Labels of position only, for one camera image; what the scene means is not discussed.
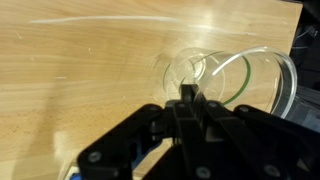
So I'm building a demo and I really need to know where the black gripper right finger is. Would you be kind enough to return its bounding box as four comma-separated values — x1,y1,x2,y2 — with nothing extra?
193,84,320,180

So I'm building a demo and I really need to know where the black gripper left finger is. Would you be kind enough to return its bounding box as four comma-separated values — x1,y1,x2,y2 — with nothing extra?
77,84,214,180

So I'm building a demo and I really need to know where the clear plastic cup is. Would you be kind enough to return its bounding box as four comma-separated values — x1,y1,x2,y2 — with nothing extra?
162,45,298,120

